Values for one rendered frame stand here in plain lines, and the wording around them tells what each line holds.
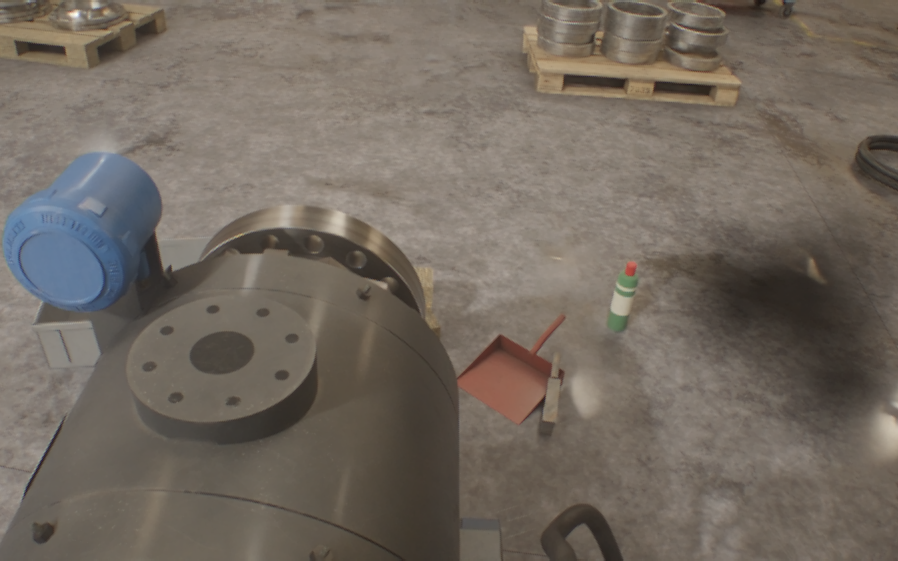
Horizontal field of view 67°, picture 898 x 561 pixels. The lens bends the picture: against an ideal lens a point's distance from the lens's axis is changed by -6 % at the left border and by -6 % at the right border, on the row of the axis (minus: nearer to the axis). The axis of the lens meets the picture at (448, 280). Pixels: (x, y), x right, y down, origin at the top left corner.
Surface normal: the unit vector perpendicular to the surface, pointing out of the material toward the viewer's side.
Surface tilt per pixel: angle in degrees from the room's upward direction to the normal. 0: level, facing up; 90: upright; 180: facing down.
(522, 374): 0
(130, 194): 56
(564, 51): 90
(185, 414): 0
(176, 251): 90
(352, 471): 33
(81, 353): 90
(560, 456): 0
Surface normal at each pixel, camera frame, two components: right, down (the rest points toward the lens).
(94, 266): -0.01, 0.59
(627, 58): -0.30, 0.55
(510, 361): 0.07, -0.80
